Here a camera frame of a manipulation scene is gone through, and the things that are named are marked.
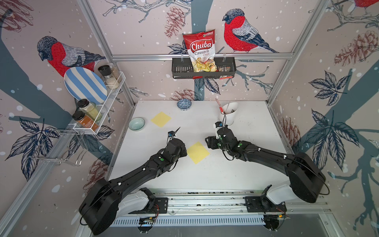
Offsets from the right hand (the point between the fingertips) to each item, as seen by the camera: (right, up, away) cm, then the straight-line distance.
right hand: (209, 138), depth 87 cm
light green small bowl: (-51, +7, +17) cm, 54 cm away
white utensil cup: (+17, +17, +19) cm, 30 cm away
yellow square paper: (-7, -10, +5) cm, 13 cm away
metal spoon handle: (+16, +22, +16) cm, 32 cm away
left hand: (-13, -3, -2) cm, 13 cm away
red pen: (+10, +19, +17) cm, 27 cm away
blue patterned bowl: (-17, +23, +31) cm, 42 cm away
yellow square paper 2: (-34, +11, +23) cm, 43 cm away
